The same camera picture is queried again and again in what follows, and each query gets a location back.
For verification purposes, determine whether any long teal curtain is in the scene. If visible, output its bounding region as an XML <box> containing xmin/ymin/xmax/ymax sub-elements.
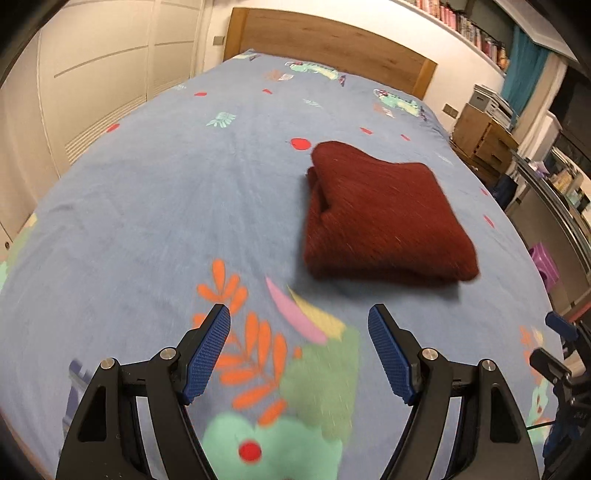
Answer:
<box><xmin>501</xmin><ymin>25</ymin><xmax>550</xmax><ymax>118</ymax></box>

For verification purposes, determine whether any grey desk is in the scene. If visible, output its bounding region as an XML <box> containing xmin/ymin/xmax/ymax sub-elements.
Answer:
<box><xmin>505</xmin><ymin>152</ymin><xmax>591</xmax><ymax>315</ymax></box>

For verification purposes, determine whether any row of books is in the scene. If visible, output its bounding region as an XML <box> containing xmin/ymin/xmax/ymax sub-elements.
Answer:
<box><xmin>406</xmin><ymin>0</ymin><xmax>511</xmax><ymax>72</ymax></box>

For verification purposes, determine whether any wooden headboard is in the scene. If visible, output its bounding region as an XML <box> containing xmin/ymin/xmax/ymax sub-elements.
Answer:
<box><xmin>223</xmin><ymin>7</ymin><xmax>438</xmax><ymax>100</ymax></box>

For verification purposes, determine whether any wooden drawer cabinet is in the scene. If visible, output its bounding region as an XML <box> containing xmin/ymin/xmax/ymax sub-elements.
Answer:
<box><xmin>450</xmin><ymin>102</ymin><xmax>520</xmax><ymax>183</ymax></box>

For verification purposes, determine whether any purple plastic stool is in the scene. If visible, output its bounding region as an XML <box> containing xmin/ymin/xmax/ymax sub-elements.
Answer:
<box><xmin>529</xmin><ymin>244</ymin><xmax>560</xmax><ymax>291</ymax></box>

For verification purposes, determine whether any white wardrobe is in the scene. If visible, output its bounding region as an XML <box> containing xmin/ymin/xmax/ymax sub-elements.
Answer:
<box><xmin>0</xmin><ymin>0</ymin><xmax>232</xmax><ymax>250</ymax></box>

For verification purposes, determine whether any grey printer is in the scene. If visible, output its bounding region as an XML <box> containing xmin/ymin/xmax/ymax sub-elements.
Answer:
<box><xmin>468</xmin><ymin>83</ymin><xmax>517</xmax><ymax>131</ymax></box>

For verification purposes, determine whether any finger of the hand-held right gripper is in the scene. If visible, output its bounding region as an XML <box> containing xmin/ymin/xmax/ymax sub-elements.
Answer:
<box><xmin>545</xmin><ymin>311</ymin><xmax>580</xmax><ymax>343</ymax></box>
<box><xmin>529</xmin><ymin>348</ymin><xmax>575</xmax><ymax>386</ymax></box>

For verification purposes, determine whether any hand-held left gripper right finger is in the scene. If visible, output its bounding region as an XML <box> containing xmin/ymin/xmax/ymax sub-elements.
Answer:
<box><xmin>367</xmin><ymin>303</ymin><xmax>541</xmax><ymax>480</ymax></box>

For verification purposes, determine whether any navy tote bag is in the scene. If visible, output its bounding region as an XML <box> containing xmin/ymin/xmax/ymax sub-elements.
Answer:
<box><xmin>494</xmin><ymin>175</ymin><xmax>520</xmax><ymax>208</ymax></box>

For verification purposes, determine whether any dark red knitted sweater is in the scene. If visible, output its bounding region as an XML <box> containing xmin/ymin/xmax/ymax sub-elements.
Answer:
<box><xmin>302</xmin><ymin>141</ymin><xmax>481</xmax><ymax>284</ymax></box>

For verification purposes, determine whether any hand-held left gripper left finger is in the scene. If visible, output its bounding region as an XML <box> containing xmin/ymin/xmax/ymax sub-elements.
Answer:
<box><xmin>55</xmin><ymin>303</ymin><xmax>232</xmax><ymax>480</ymax></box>

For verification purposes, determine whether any bed with blue patterned cover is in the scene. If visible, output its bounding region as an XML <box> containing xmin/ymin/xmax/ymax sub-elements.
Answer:
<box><xmin>0</xmin><ymin>46</ymin><xmax>568</xmax><ymax>480</ymax></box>

